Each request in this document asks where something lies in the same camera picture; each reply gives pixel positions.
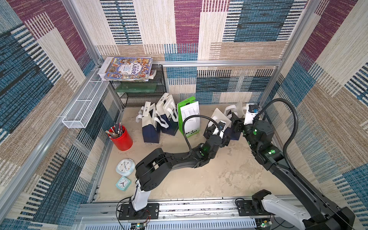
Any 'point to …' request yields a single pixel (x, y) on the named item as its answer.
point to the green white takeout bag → (189, 107)
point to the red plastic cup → (123, 142)
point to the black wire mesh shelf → (153, 91)
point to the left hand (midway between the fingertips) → (223, 128)
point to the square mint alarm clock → (123, 183)
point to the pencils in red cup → (115, 131)
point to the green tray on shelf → (136, 87)
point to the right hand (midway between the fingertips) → (241, 115)
